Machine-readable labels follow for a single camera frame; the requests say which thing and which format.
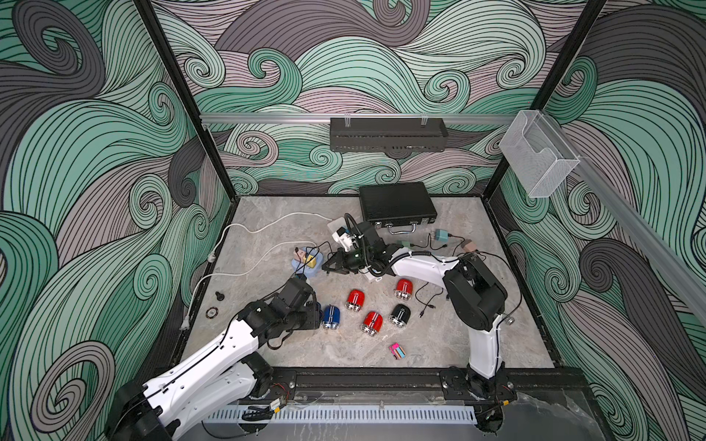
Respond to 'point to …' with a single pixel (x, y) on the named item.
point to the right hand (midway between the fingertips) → (319, 271)
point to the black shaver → (400, 315)
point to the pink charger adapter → (468, 245)
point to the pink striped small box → (397, 351)
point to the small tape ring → (211, 312)
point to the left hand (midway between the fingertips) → (316, 313)
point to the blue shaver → (331, 317)
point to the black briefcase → (398, 206)
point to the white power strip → (338, 228)
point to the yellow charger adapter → (312, 261)
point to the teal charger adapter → (442, 235)
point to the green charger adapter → (405, 244)
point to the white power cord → (193, 288)
